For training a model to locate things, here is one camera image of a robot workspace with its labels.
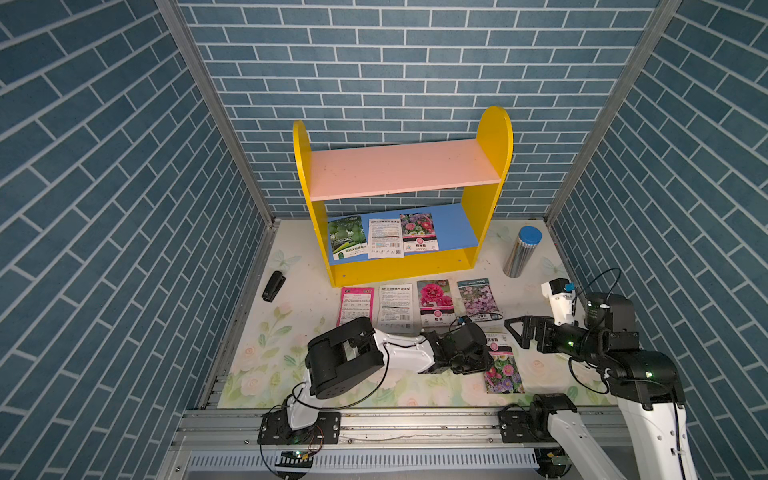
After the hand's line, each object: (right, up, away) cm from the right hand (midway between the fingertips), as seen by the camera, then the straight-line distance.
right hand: (525, 324), depth 67 cm
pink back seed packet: (-43, -1, +30) cm, 52 cm away
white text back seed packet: (-30, -3, +29) cm, 41 cm away
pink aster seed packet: (-22, +22, +30) cm, 43 cm away
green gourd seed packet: (-45, +20, +29) cm, 58 cm away
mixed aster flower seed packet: (+1, -19, +16) cm, 24 cm away
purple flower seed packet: (-2, 0, +30) cm, 30 cm away
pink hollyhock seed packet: (-16, -2, +30) cm, 34 cm away
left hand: (-1, -16, +12) cm, 20 cm away
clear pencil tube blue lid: (+11, +20, +24) cm, 33 cm away
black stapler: (-70, +4, +31) cm, 77 cm away
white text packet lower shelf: (-33, +20, +29) cm, 48 cm away
